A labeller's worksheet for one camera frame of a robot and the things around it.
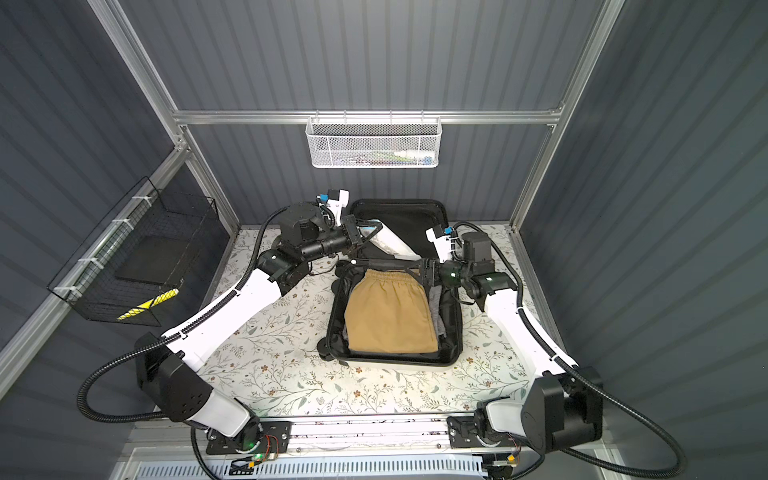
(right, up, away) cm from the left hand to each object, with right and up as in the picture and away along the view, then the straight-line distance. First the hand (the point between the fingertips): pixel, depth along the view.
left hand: (385, 225), depth 67 cm
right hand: (+8, -10, +10) cm, 17 cm away
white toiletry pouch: (0, -3, +4) cm, 5 cm away
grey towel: (+15, -21, +24) cm, 35 cm away
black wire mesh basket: (-61, -6, +6) cm, 61 cm away
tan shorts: (0, -23, +17) cm, 29 cm away
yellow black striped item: (-54, -18, +2) cm, 57 cm away
